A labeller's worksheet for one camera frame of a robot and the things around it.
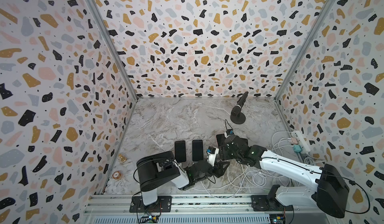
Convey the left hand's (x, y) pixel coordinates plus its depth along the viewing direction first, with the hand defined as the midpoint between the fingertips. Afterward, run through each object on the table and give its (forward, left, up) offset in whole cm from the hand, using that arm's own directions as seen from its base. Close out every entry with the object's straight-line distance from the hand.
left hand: (229, 163), depth 78 cm
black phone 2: (+14, +17, -13) cm, 25 cm away
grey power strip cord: (+3, -50, -8) cm, 50 cm away
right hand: (+7, +3, +1) cm, 8 cm away
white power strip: (+16, -49, -8) cm, 52 cm away
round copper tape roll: (-3, +60, -6) cm, 61 cm away
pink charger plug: (+17, -46, -9) cm, 50 cm away
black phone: (+12, +28, -10) cm, 32 cm away
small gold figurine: (+7, +61, -7) cm, 61 cm away
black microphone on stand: (+37, -12, -9) cm, 40 cm away
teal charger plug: (+13, -46, -10) cm, 49 cm away
